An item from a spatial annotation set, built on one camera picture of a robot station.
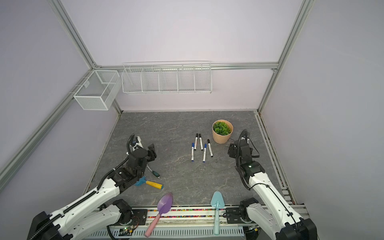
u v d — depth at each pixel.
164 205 0.77
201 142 1.02
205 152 0.96
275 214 0.43
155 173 0.87
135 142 0.65
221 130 0.94
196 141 1.02
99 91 0.96
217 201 0.76
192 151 0.96
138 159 0.58
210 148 0.99
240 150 0.59
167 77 0.99
